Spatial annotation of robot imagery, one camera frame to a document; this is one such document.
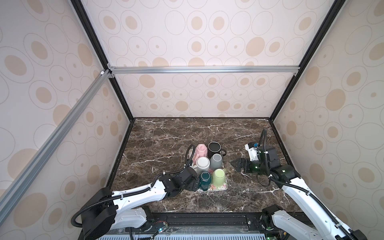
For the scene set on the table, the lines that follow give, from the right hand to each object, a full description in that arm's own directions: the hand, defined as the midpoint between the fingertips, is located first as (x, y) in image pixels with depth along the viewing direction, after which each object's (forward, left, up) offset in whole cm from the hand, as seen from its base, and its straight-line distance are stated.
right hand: (238, 162), depth 78 cm
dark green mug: (-7, +18, -5) cm, 20 cm away
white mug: (+3, +19, -8) cm, 20 cm away
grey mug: (+4, +11, -7) cm, 13 cm away
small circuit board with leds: (-27, +38, -14) cm, 49 cm away
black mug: (+14, +11, -7) cm, 19 cm away
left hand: (-5, +23, -8) cm, 25 cm away
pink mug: (+11, +19, -6) cm, 23 cm away
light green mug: (-5, +10, -6) cm, 13 cm away
